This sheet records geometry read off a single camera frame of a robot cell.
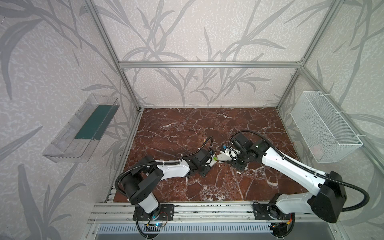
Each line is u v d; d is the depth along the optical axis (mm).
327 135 628
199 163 693
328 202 388
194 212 752
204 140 1019
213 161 907
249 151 573
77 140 650
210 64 930
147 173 500
